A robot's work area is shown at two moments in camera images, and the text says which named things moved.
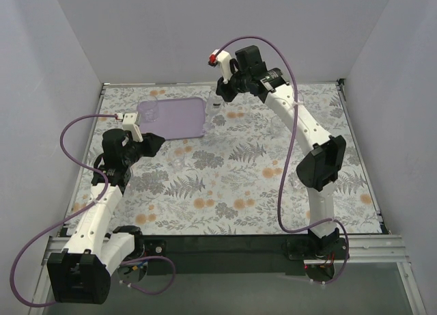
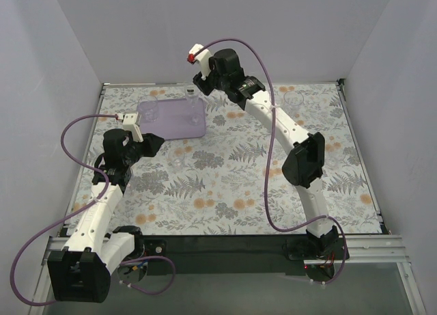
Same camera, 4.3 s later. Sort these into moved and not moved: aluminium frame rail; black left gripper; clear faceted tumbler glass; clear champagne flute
Moved: clear champagne flute
Not moved: black left gripper; clear faceted tumbler glass; aluminium frame rail
